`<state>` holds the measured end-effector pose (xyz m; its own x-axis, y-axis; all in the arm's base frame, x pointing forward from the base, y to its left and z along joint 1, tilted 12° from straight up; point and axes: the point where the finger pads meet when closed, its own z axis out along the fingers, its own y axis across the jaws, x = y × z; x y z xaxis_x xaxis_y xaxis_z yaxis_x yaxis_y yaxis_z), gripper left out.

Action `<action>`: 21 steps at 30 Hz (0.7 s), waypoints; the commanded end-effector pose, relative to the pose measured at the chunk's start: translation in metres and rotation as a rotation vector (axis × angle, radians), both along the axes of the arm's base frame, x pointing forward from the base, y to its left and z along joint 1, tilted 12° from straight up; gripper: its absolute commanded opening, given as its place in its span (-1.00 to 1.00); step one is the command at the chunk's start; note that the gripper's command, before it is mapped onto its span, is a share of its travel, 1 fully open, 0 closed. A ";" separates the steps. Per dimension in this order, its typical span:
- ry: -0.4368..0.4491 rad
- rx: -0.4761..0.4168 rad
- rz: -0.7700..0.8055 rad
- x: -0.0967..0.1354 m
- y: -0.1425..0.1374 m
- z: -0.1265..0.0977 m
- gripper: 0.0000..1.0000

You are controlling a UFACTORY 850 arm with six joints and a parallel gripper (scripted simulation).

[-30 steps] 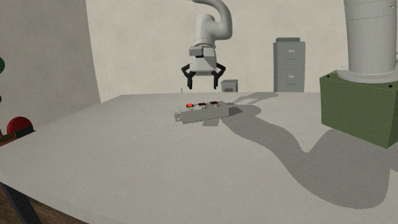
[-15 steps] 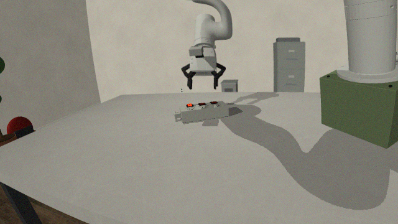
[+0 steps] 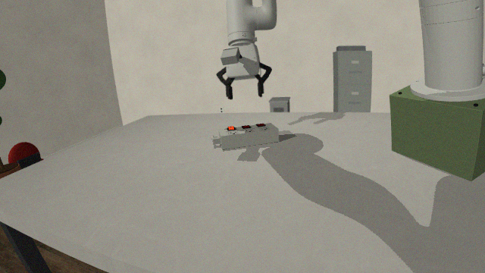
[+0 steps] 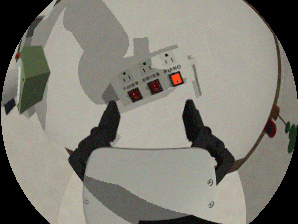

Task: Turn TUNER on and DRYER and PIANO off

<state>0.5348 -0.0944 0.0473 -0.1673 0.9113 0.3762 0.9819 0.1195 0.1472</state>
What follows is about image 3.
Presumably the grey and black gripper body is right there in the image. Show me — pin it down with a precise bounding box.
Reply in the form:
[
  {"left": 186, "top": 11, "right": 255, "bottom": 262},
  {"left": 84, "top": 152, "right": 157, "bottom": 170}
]
[{"left": 226, "top": 41, "right": 261, "bottom": 80}]

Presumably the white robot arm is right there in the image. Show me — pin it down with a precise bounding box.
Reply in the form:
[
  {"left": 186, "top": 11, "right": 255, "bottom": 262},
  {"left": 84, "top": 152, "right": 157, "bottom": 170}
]
[{"left": 227, "top": 0, "right": 485, "bottom": 102}]

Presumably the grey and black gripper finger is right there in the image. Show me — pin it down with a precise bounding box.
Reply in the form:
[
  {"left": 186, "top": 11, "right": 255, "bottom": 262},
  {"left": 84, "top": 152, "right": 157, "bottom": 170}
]
[
  {"left": 216, "top": 67, "right": 235, "bottom": 99},
  {"left": 255, "top": 62, "right": 272, "bottom": 97}
]

